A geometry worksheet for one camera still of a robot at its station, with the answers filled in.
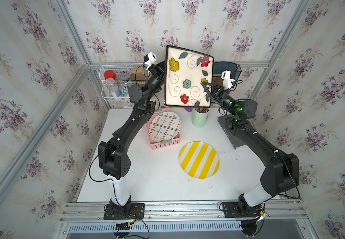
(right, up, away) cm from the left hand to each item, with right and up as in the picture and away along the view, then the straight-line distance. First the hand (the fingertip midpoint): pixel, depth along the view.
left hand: (182, 63), depth 52 cm
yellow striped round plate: (+13, -45, +39) cm, 60 cm away
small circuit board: (-28, -72, +20) cm, 80 cm away
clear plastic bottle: (-39, -1, +35) cm, 53 cm away
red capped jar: (-43, +9, +41) cm, 60 cm away
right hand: (+9, -7, +6) cm, 13 cm away
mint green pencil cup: (+16, -19, +52) cm, 58 cm away
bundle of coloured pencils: (+17, -13, +52) cm, 56 cm away
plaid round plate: (-9, -24, +52) cm, 58 cm away
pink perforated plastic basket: (-13, -36, +41) cm, 56 cm away
